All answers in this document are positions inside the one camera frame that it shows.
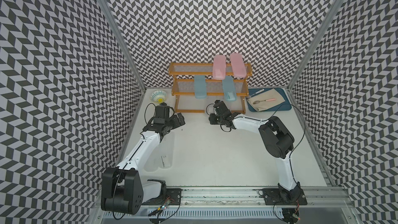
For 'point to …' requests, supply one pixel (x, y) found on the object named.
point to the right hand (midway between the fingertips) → (211, 119)
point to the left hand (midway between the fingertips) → (177, 121)
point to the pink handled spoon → (258, 101)
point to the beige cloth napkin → (270, 94)
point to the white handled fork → (258, 92)
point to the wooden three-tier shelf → (182, 75)
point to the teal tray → (284, 106)
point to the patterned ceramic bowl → (159, 96)
